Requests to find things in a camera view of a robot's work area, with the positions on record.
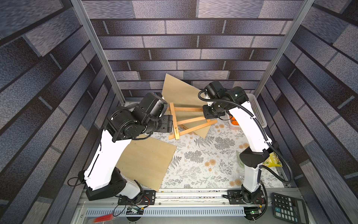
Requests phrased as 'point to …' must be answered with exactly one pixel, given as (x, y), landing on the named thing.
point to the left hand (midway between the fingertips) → (167, 121)
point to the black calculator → (290, 209)
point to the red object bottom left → (103, 218)
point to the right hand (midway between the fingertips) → (205, 114)
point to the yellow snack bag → (272, 161)
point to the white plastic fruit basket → (253, 102)
